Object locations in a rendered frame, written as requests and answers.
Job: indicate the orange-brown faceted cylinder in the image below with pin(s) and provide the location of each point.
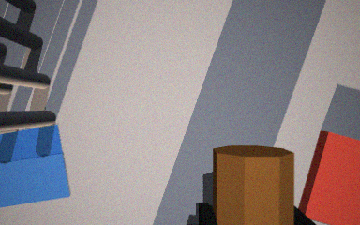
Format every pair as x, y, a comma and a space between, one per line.
253, 185

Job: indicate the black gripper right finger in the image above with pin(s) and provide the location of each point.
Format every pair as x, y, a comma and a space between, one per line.
301, 219

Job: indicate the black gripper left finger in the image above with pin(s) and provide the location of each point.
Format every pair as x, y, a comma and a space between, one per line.
206, 214

